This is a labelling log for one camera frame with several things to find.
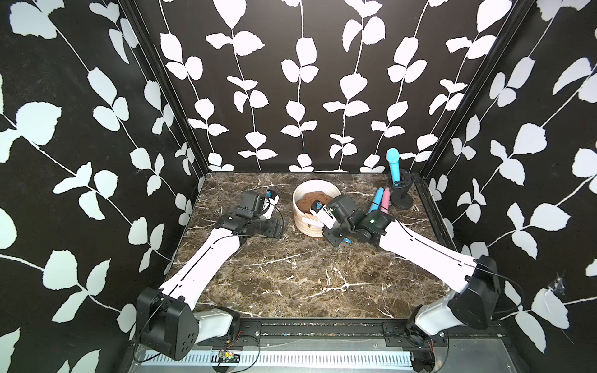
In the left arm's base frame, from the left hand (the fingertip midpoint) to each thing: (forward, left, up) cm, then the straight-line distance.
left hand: (275, 218), depth 82 cm
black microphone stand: (+20, -58, -18) cm, 64 cm away
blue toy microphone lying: (+18, -46, -15) cm, 52 cm away
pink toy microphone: (+18, -50, -16) cm, 55 cm away
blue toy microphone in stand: (+18, -45, +12) cm, 50 cm away
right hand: (-4, -17, +2) cm, 17 cm away
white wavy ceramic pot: (+16, -12, -1) cm, 20 cm away
